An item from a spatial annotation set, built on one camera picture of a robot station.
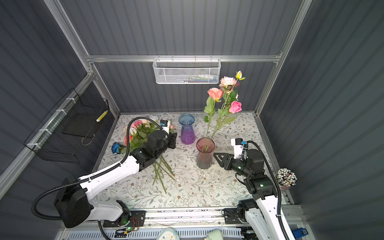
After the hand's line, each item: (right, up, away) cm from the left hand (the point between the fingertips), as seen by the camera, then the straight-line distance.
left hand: (173, 133), depth 80 cm
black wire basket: (-52, +1, -7) cm, 53 cm away
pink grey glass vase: (+17, -15, +3) cm, 23 cm away
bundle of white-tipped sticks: (+54, -20, -12) cm, 59 cm away
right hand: (+23, -11, -10) cm, 27 cm away
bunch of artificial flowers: (-27, +1, +21) cm, 34 cm away
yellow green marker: (-40, +9, +1) cm, 41 cm away
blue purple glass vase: (+7, -1, +13) cm, 15 cm away
